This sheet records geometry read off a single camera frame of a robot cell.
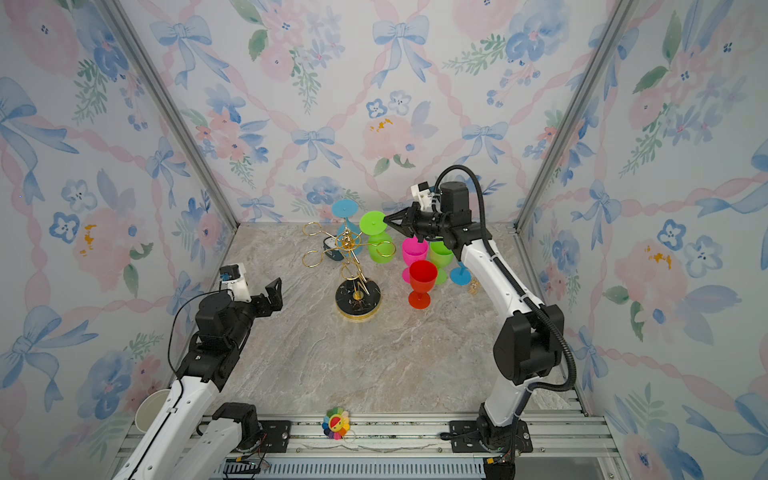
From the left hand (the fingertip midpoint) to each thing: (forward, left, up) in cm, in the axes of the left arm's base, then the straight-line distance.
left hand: (262, 279), depth 76 cm
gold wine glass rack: (+8, -22, -22) cm, 32 cm away
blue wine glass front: (+17, -58, -22) cm, 64 cm away
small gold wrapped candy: (+13, -61, -21) cm, 66 cm away
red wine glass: (+8, -42, -8) cm, 44 cm away
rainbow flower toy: (-29, -19, -22) cm, 41 cm away
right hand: (+12, -31, +10) cm, 34 cm away
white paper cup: (-27, +24, -15) cm, 39 cm away
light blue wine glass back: (+8, -22, +8) cm, 25 cm away
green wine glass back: (+7, -30, +6) cm, 32 cm away
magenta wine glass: (+18, -40, -10) cm, 45 cm away
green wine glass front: (+16, -48, -9) cm, 52 cm away
